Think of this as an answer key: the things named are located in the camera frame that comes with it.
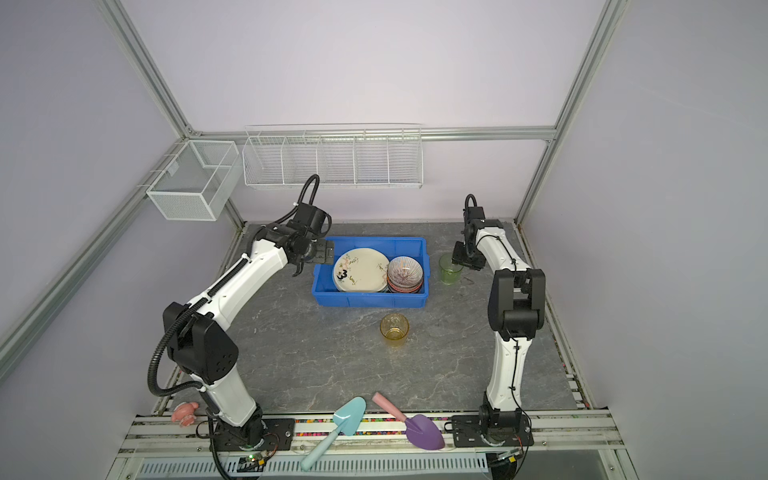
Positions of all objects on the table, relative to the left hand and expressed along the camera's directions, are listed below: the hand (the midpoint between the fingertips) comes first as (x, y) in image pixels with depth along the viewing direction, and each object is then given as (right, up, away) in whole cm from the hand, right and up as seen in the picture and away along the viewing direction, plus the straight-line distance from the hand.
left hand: (313, 254), depth 85 cm
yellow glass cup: (+23, -23, +6) cm, 33 cm away
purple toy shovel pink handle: (+30, -45, -10) cm, 55 cm away
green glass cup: (+43, -7, +20) cm, 48 cm away
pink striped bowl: (+26, -7, +11) cm, 29 cm away
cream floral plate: (+11, -6, +19) cm, 23 cm away
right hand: (+47, -3, +13) cm, 49 cm away
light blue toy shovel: (+11, -43, -8) cm, 45 cm away
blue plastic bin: (+2, -13, +9) cm, 16 cm away
